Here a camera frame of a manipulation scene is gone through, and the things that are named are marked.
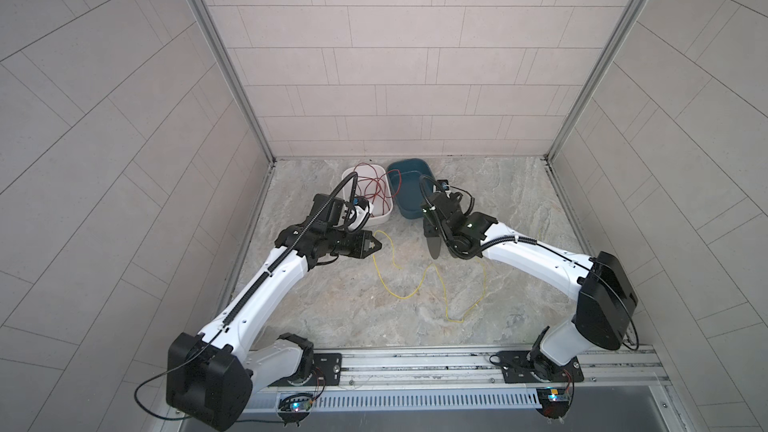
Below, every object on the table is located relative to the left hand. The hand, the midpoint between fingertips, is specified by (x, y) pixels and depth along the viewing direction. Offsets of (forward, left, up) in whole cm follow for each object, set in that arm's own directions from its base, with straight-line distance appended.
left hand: (386, 243), depth 74 cm
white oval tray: (+16, +4, -14) cm, 22 cm away
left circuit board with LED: (-32, +19, -14) cm, 40 cm away
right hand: (+10, -11, -5) cm, 16 cm away
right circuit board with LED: (-31, -39, -17) cm, 53 cm away
